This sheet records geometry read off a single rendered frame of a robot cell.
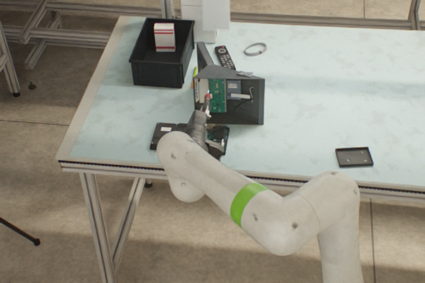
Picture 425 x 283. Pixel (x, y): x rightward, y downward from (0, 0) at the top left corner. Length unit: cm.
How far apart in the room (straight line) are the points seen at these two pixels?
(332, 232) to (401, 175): 67
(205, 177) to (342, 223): 35
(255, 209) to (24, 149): 255
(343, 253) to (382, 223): 177
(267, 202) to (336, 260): 27
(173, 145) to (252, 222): 36
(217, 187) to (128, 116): 89
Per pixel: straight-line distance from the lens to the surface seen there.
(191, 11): 275
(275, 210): 155
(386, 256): 336
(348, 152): 234
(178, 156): 179
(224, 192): 165
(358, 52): 281
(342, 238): 169
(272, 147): 234
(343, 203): 162
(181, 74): 256
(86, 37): 417
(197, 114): 211
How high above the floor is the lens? 260
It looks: 41 degrees down
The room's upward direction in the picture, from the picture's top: 2 degrees counter-clockwise
